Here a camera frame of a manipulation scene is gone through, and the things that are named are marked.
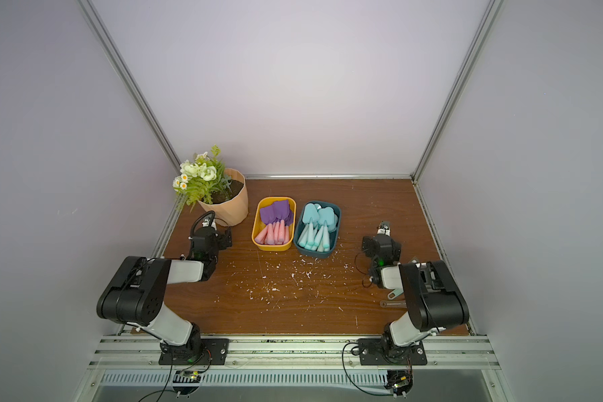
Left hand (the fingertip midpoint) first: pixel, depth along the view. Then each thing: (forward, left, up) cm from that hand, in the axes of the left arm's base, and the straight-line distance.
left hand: (216, 227), depth 95 cm
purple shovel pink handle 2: (+8, -19, -2) cm, 20 cm away
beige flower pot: (+4, -7, +5) cm, 10 cm away
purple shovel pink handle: (-2, -20, -2) cm, 20 cm away
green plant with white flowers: (+4, -1, +23) cm, 23 cm away
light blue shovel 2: (0, -38, -1) cm, 38 cm away
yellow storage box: (+4, -22, -2) cm, 23 cm away
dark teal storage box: (0, -34, -4) cm, 34 cm away
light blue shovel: (+7, -37, -2) cm, 38 cm away
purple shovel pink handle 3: (+10, -25, -3) cm, 27 cm away
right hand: (-2, -67, 0) cm, 67 cm away
